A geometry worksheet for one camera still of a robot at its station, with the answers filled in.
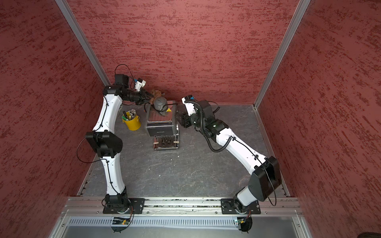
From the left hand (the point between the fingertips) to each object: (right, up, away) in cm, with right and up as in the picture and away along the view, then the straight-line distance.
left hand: (154, 100), depth 85 cm
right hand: (+15, -10, -10) cm, 21 cm away
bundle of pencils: (-17, -8, +8) cm, 20 cm away
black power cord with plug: (+2, -6, -4) cm, 7 cm away
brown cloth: (+2, +4, -2) cm, 5 cm away
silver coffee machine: (+7, -14, -9) cm, 18 cm away
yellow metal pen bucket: (-19, -15, +16) cm, 28 cm away
